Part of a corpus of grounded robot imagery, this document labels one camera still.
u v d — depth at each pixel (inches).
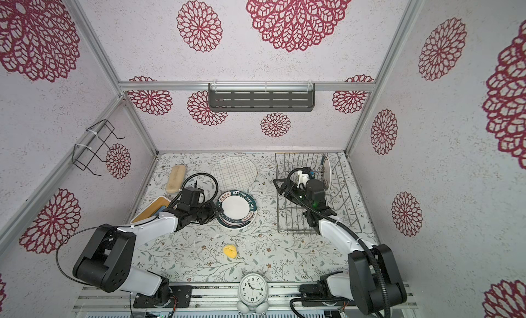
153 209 35.9
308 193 26.7
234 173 43.3
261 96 37.1
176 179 40.6
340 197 39.4
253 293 28.1
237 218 35.4
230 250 32.7
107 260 17.3
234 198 38.5
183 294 29.0
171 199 39.4
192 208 28.9
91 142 29.9
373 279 16.4
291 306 26.8
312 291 29.2
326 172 37.9
